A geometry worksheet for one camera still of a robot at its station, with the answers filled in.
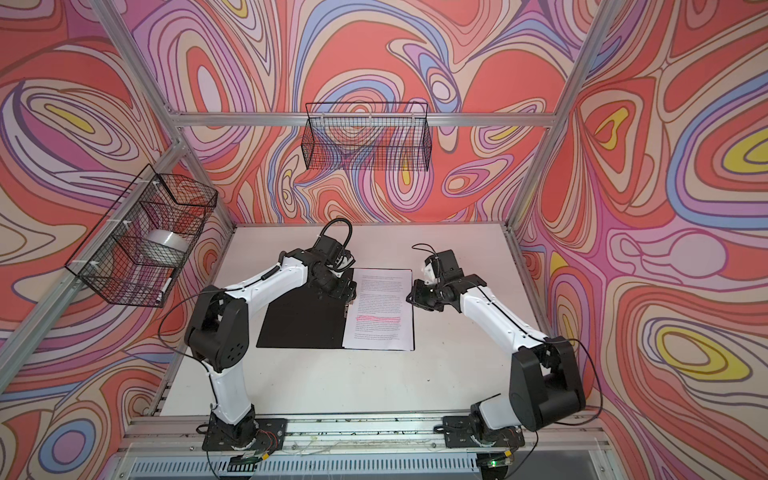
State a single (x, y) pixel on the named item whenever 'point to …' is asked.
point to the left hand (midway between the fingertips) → (348, 289)
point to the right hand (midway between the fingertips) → (411, 307)
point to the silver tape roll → (168, 238)
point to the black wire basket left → (134, 250)
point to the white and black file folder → (306, 319)
